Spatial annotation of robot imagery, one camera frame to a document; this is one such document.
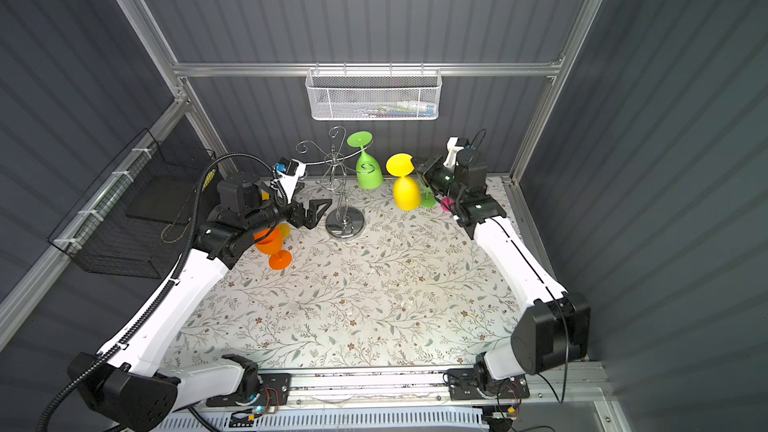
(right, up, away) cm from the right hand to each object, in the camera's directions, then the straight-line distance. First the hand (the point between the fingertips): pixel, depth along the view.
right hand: (412, 160), depth 74 cm
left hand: (-23, -8, -2) cm, 25 cm away
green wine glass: (-13, 0, +23) cm, 26 cm away
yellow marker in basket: (-57, -3, +11) cm, 59 cm away
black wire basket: (-67, -14, -1) cm, 69 cm away
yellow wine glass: (-1, -7, +7) cm, 10 cm away
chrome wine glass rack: (-22, -17, +30) cm, 41 cm away
